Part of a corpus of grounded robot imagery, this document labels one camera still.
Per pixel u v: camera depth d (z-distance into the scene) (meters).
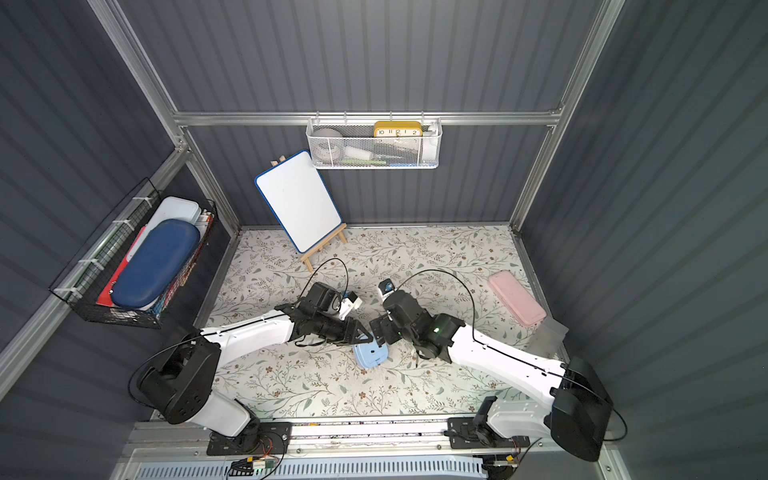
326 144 0.83
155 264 0.67
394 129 0.87
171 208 0.78
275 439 0.74
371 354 0.80
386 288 0.69
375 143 0.90
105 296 0.65
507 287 1.02
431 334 0.55
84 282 0.61
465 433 0.74
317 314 0.71
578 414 0.39
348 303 0.81
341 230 1.10
